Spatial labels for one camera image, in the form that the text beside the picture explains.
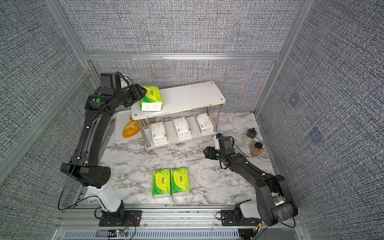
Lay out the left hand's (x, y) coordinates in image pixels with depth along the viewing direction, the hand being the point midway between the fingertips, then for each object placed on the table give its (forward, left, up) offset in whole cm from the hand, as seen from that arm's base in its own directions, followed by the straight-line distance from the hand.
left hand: (145, 89), depth 72 cm
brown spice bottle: (-16, -61, -34) cm, 71 cm away
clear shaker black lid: (-6, -60, -32) cm, 68 cm away
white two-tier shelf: (+4, -29, -8) cm, 31 cm away
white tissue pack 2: (+1, -16, -31) cm, 35 cm away
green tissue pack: (-34, -5, -35) cm, 49 cm away
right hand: (-14, -32, -32) cm, 48 cm away
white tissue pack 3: (+3, -31, -30) cm, 43 cm away
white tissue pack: (-2, -1, -31) cm, 31 cm away
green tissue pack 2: (-31, -14, -35) cm, 49 cm away
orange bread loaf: (+7, +20, -38) cm, 44 cm away
